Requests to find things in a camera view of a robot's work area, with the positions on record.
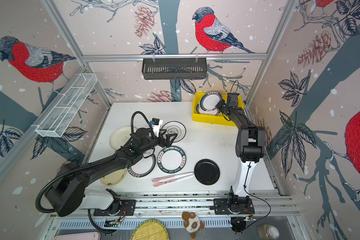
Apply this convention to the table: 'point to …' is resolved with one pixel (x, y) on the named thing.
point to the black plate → (206, 171)
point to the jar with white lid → (267, 232)
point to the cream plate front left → (114, 178)
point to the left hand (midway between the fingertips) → (171, 132)
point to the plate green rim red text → (171, 159)
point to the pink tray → (90, 236)
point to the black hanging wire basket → (174, 68)
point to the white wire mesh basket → (58, 119)
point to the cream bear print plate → (120, 136)
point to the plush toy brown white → (192, 223)
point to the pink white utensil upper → (159, 179)
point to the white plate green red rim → (209, 100)
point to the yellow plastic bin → (219, 119)
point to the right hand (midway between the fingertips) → (217, 104)
